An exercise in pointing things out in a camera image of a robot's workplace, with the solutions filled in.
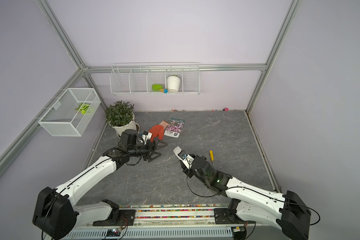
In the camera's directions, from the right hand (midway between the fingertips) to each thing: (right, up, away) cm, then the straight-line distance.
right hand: (184, 156), depth 77 cm
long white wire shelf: (-20, +48, +23) cm, 57 cm away
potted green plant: (-40, +22, +15) cm, 48 cm away
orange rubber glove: (-20, +12, +32) cm, 39 cm away
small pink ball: (+35, +29, +47) cm, 65 cm away
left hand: (-10, +3, -2) cm, 11 cm away
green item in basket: (-55, +25, +4) cm, 61 cm away
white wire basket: (-64, +22, +6) cm, 68 cm away
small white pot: (-7, +42, +15) cm, 45 cm away
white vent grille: (+19, -36, -6) cm, 41 cm away
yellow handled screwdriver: (+18, -4, +19) cm, 27 cm away
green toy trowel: (-18, +41, +22) cm, 50 cm away
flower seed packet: (-8, +14, +33) cm, 36 cm away
